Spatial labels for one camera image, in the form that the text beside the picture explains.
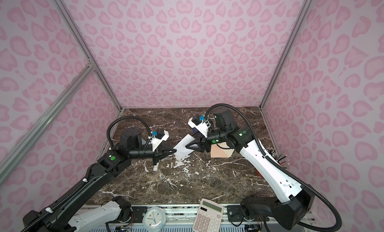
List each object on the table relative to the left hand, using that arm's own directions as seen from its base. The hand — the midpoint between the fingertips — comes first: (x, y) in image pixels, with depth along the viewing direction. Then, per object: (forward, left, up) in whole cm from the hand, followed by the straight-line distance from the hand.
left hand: (175, 148), depth 65 cm
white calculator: (-23, -14, -26) cm, 37 cm away
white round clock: (-23, +11, -24) cm, 35 cm away
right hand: (+1, -7, +4) cm, 8 cm away
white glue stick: (+3, +15, -27) cm, 31 cm away
